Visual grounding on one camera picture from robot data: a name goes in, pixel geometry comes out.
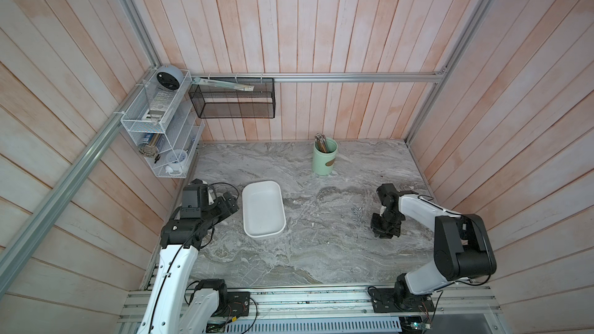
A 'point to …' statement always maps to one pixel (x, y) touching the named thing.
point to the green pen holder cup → (324, 163)
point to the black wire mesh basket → (216, 102)
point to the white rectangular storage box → (263, 209)
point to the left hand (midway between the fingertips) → (227, 208)
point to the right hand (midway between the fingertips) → (376, 231)
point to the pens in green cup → (321, 142)
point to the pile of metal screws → (360, 214)
